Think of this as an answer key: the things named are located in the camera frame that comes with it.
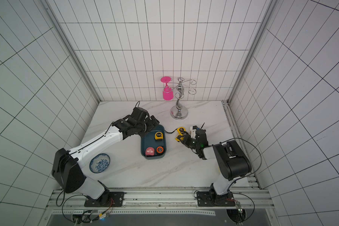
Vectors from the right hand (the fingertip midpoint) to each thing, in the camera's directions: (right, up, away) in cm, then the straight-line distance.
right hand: (175, 138), depth 92 cm
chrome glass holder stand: (+4, +17, +19) cm, 26 cm away
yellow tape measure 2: (+4, 0, -2) cm, 5 cm away
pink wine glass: (-5, +32, +10) cm, 34 cm away
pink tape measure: (-17, -8, -3) cm, 19 cm away
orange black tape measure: (-10, -7, -5) cm, 13 cm away
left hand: (-13, +8, -10) cm, 19 cm away
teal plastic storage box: (-15, -5, +2) cm, 16 cm away
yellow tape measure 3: (-11, +1, +3) cm, 12 cm away
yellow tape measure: (+4, +4, +6) cm, 9 cm away
